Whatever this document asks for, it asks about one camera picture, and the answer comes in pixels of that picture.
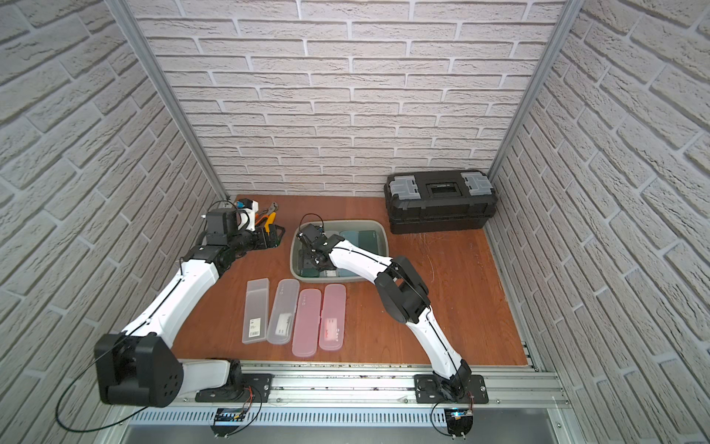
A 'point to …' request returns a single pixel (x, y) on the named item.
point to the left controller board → (226, 420)
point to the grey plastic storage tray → (334, 228)
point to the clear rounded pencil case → (283, 314)
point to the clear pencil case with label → (330, 273)
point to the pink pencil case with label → (333, 317)
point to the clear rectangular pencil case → (256, 312)
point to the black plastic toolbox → (439, 201)
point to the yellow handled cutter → (272, 216)
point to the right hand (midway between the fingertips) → (315, 260)
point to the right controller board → (459, 421)
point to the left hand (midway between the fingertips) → (276, 225)
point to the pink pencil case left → (307, 323)
